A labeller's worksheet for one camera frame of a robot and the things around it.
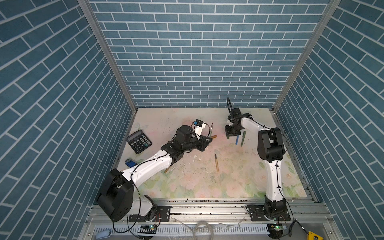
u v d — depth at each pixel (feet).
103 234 2.15
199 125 2.28
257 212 2.42
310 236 2.19
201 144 2.27
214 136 3.43
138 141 3.25
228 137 3.40
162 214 2.42
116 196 1.34
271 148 1.99
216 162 3.00
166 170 2.92
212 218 2.41
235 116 2.74
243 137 3.43
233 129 3.01
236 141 3.34
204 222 2.41
